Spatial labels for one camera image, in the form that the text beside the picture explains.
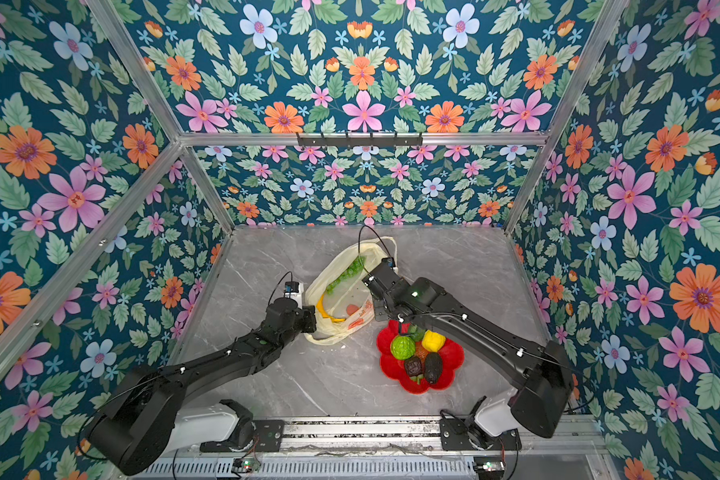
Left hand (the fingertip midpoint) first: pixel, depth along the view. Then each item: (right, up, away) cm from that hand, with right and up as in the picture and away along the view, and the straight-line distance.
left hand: (319, 301), depth 87 cm
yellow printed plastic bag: (+6, -2, +10) cm, 12 cm away
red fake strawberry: (+8, -4, +9) cm, 13 cm away
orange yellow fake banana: (-1, -4, +8) cm, 9 cm away
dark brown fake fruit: (+27, -17, -6) cm, 32 cm away
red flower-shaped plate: (+38, -15, -3) cm, 41 cm away
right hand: (+19, +1, -9) cm, 21 cm away
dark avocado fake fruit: (+33, -17, -6) cm, 37 cm away
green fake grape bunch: (+8, +8, +15) cm, 19 cm away
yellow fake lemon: (+33, -11, -2) cm, 35 cm away
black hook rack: (+12, +49, +6) cm, 51 cm away
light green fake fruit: (+24, -12, -4) cm, 28 cm away
